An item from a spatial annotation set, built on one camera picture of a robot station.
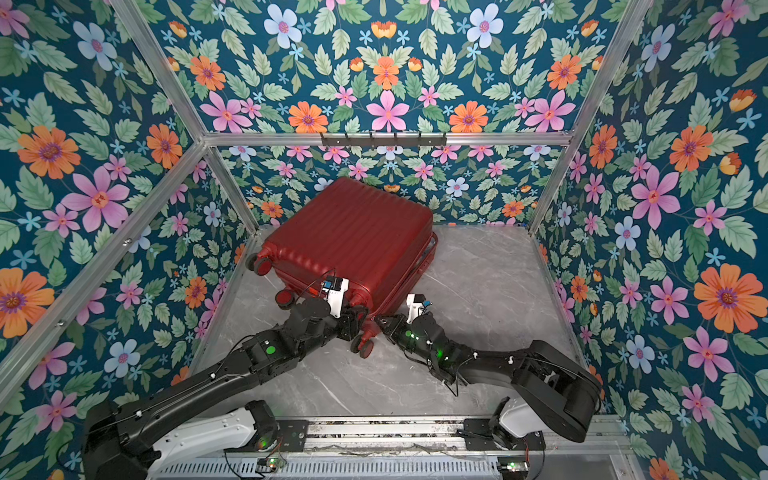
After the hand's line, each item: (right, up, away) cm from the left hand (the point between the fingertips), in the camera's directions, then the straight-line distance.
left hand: (367, 305), depth 72 cm
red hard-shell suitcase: (0, +18, +12) cm, 22 cm away
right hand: (+1, -4, +6) cm, 7 cm away
